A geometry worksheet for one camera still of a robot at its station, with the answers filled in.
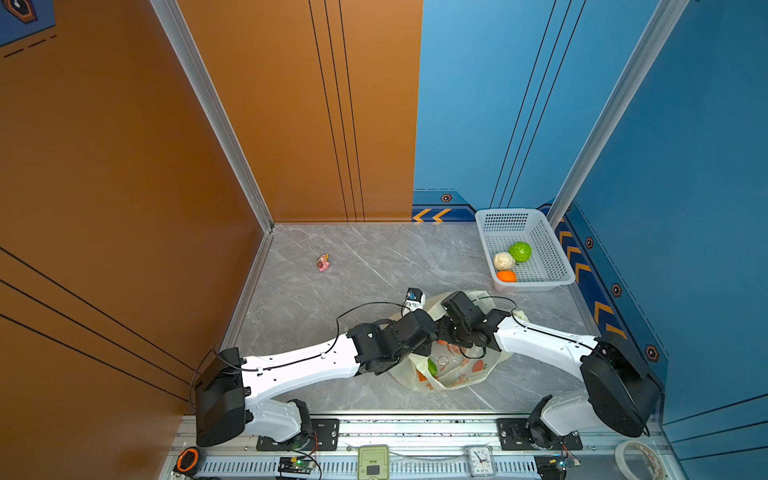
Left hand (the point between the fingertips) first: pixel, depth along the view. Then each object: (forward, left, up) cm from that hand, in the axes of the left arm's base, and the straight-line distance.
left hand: (431, 329), depth 75 cm
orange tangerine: (+23, -27, -8) cm, 37 cm away
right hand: (+4, -2, -12) cm, 13 cm away
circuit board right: (-27, -29, -17) cm, 43 cm away
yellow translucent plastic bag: (-3, -6, -16) cm, 17 cm away
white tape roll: (-27, -52, -14) cm, 60 cm away
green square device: (-26, +14, -14) cm, 33 cm away
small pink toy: (+31, +35, -13) cm, 49 cm away
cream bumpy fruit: (+30, -28, -10) cm, 43 cm away
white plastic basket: (+29, -44, -12) cm, 54 cm away
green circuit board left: (-27, +33, -17) cm, 46 cm away
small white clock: (-26, -11, -13) cm, 31 cm away
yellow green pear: (-5, -1, -12) cm, 13 cm away
